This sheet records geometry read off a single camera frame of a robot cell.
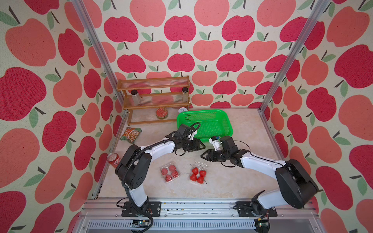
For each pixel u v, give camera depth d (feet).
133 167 1.55
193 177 2.75
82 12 2.32
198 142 2.63
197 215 2.42
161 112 3.75
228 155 2.26
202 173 2.78
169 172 2.87
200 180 2.68
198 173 2.82
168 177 2.67
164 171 2.77
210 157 2.55
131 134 3.38
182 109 3.66
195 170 2.81
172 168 2.83
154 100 3.90
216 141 2.68
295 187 1.42
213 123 3.66
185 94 3.30
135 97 3.23
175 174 2.84
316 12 2.33
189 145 2.53
